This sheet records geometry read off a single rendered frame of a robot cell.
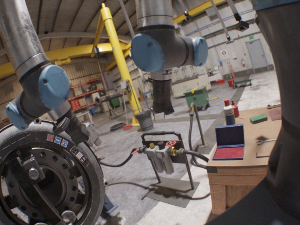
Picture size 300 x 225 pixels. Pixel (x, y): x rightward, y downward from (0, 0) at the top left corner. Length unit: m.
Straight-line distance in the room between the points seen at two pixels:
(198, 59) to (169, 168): 0.86
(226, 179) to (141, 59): 0.64
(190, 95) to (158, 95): 2.98
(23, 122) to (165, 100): 0.50
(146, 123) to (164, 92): 2.70
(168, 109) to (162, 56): 0.28
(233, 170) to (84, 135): 0.66
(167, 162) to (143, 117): 2.19
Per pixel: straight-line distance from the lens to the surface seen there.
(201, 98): 3.43
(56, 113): 0.52
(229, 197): 0.88
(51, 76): 0.32
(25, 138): 0.73
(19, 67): 0.34
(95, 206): 0.90
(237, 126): 0.77
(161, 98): 0.53
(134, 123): 4.36
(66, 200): 0.96
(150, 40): 0.29
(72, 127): 0.54
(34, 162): 0.67
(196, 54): 0.39
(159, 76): 0.50
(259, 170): 0.70
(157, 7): 0.32
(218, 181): 0.76
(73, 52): 12.99
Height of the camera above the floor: 0.89
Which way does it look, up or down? 9 degrees down
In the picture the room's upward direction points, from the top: 19 degrees counter-clockwise
